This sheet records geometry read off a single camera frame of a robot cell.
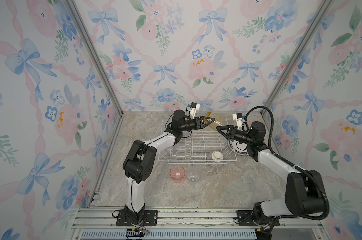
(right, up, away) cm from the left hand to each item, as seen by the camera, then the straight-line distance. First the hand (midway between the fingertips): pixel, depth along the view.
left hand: (213, 120), depth 79 cm
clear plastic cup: (-10, -32, +9) cm, 35 cm away
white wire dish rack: (-2, -16, +19) cm, 25 cm away
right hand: (+2, -4, -1) cm, 5 cm away
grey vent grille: (-21, -54, -9) cm, 58 cm away
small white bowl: (+4, -20, +9) cm, 22 cm away
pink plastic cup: (-20, -31, +9) cm, 37 cm away
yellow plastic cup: (+2, 0, -2) cm, 3 cm away
